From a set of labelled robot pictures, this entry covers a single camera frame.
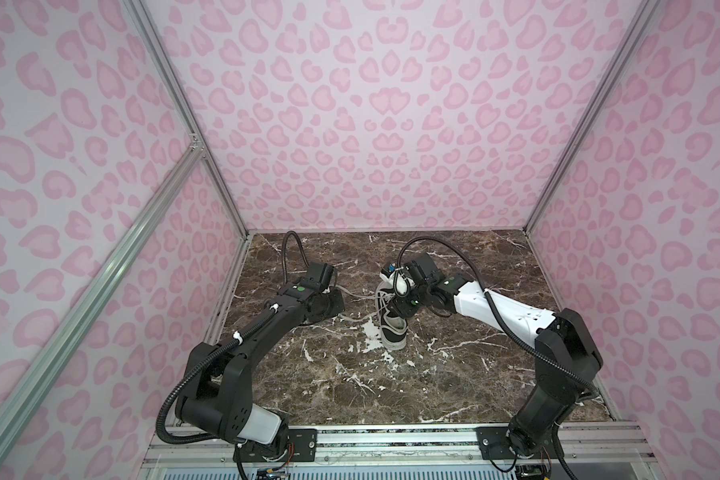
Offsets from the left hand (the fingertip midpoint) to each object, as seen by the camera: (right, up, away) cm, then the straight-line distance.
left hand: (341, 302), depth 87 cm
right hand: (+16, +2, -1) cm, 16 cm away
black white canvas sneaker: (+15, -7, -1) cm, 17 cm away
